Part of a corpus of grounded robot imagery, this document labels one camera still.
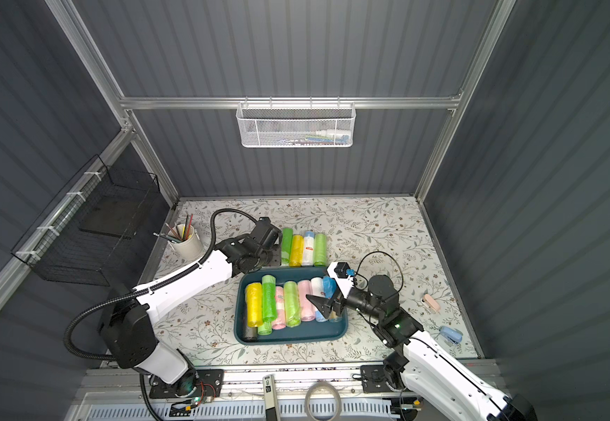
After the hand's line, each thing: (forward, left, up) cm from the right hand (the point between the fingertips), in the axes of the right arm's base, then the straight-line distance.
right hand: (321, 283), depth 71 cm
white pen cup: (+21, +49, -10) cm, 54 cm away
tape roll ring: (-25, -4, -17) cm, 30 cm away
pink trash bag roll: (-5, +13, -17) cm, 22 cm away
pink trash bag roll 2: (-2, +4, -16) cm, 17 cm away
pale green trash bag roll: (0, +9, -17) cm, 19 cm away
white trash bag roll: (+7, +1, -17) cm, 19 cm away
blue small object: (-7, -41, -19) cm, 46 cm away
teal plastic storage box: (-7, +5, -21) cm, 23 cm away
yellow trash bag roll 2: (+23, +9, -17) cm, 30 cm away
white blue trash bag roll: (+22, +5, -18) cm, 29 cm away
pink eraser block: (+2, -37, -19) cm, 42 cm away
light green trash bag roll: (+23, 0, -18) cm, 29 cm away
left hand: (+12, +13, -5) cm, 18 cm away
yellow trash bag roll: (-1, +21, -13) cm, 25 cm away
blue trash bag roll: (+6, -3, -17) cm, 19 cm away
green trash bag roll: (-7, +17, -18) cm, 25 cm away
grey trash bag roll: (-8, +22, -19) cm, 30 cm away
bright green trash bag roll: (+1, +16, -14) cm, 21 cm away
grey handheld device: (-28, +13, -15) cm, 34 cm away
